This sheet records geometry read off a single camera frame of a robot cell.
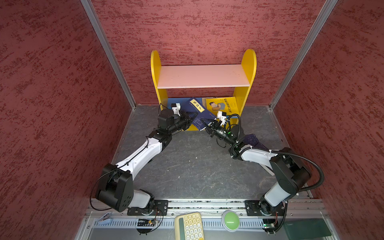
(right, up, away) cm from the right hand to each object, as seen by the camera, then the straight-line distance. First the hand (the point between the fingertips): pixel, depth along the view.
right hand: (199, 122), depth 75 cm
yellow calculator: (-5, -49, -7) cm, 49 cm away
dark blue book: (-3, +9, +4) cm, 10 cm away
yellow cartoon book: (+20, +11, +23) cm, 32 cm away
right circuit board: (+34, -49, -4) cm, 60 cm away
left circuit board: (-26, -49, -3) cm, 56 cm away
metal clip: (-45, -45, -5) cm, 64 cm away
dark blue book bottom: (+37, -13, +26) cm, 47 cm away
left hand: (0, +3, +1) cm, 4 cm away
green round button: (+15, -47, -5) cm, 50 cm away
